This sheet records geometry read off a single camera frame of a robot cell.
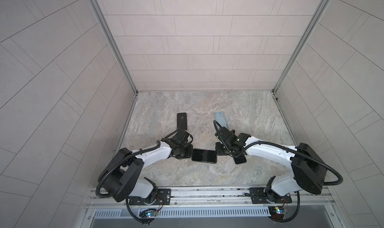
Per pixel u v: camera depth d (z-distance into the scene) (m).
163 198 0.71
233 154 0.61
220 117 1.02
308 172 0.42
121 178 0.41
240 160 0.83
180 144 0.68
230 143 0.63
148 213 0.65
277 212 0.68
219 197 0.72
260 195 0.71
